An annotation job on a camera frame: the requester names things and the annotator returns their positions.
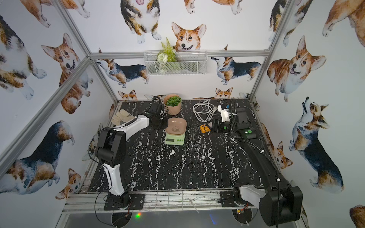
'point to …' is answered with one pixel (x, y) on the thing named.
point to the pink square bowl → (176, 126)
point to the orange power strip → (204, 128)
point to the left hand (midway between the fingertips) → (170, 122)
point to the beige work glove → (120, 116)
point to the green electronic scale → (174, 139)
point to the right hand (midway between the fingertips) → (209, 121)
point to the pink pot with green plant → (172, 102)
